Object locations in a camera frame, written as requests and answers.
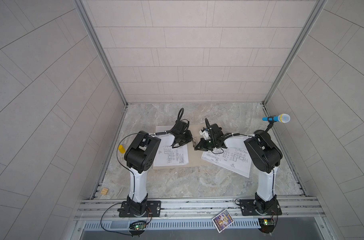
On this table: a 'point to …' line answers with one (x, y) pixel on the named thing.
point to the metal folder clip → (195, 142)
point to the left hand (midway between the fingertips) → (196, 135)
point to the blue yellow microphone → (283, 118)
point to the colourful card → (222, 220)
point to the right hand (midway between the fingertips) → (195, 148)
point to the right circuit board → (266, 225)
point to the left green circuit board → (137, 226)
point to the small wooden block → (104, 191)
